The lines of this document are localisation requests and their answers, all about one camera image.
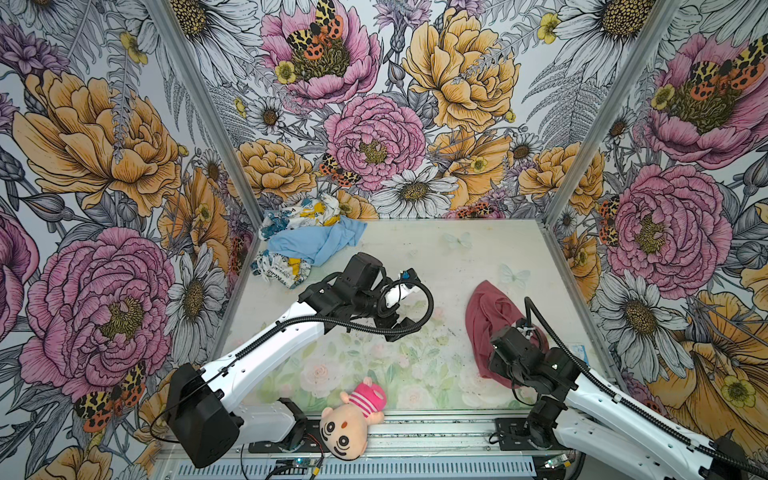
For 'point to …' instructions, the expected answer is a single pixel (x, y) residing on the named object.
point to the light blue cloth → (317, 244)
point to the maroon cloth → (490, 310)
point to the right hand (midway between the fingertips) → (497, 371)
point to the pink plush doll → (344, 429)
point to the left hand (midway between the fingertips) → (404, 317)
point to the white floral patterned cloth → (309, 211)
